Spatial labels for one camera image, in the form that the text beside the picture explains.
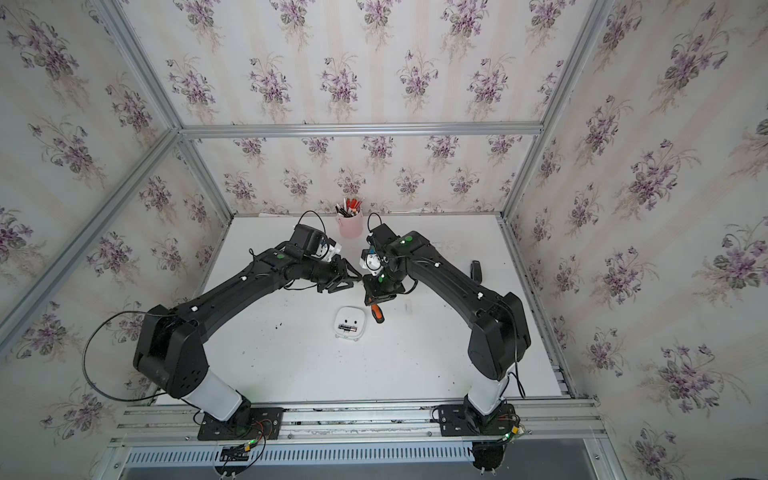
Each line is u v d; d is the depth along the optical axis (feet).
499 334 1.46
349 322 2.88
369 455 2.51
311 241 2.21
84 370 1.34
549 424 2.37
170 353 1.41
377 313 2.45
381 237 2.15
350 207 3.62
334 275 2.36
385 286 2.26
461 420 2.40
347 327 2.83
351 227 3.53
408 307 3.10
